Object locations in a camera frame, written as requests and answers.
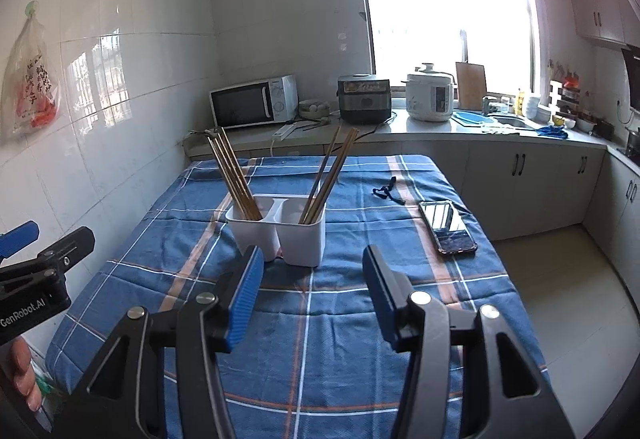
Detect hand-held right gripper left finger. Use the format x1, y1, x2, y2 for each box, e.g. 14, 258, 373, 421
52, 244, 265, 439

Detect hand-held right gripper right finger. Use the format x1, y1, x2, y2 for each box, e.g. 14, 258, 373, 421
361, 244, 576, 439

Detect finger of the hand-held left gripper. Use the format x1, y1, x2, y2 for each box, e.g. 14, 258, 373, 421
0, 220, 41, 262
0, 225, 96, 282

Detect white two-compartment utensil holder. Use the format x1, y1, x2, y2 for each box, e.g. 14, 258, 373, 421
225, 193, 327, 267

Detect bunch of wooden chopsticks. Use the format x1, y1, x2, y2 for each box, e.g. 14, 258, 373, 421
206, 126, 360, 225

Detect person's left hand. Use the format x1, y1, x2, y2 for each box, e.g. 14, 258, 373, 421
10, 336, 43, 412

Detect blue plaid tablecloth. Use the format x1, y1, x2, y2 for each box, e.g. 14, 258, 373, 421
45, 154, 553, 439

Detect smartphone in clear case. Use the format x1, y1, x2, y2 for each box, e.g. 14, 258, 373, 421
417, 199, 478, 256

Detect printed plastic bag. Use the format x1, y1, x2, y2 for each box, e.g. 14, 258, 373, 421
0, 16, 63, 145

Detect white base cabinets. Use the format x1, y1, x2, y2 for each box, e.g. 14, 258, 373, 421
182, 119, 640, 300

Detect white microwave oven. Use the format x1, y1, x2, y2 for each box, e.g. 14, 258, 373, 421
209, 74, 299, 130

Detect bowl of eggs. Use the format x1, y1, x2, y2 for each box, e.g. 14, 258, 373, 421
298, 99, 331, 118

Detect dark rice cooker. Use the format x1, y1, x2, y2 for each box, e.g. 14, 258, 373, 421
336, 74, 392, 124

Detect blue round tray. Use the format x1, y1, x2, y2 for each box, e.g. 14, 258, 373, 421
452, 110, 493, 126

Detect white pressure cooker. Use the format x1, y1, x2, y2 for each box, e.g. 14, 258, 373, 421
404, 62, 457, 122

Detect wooden cutting board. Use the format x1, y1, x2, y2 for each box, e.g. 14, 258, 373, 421
455, 62, 487, 111

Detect stack of white bowls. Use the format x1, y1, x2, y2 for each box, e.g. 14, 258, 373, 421
525, 94, 551, 120

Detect seasoning rack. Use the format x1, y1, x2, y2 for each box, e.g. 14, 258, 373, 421
547, 72, 583, 120

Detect kitchen window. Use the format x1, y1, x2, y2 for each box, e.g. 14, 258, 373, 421
357, 0, 538, 92

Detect black range hood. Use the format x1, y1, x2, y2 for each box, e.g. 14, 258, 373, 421
621, 44, 640, 112

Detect black strap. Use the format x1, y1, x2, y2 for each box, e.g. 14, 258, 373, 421
371, 176, 406, 206

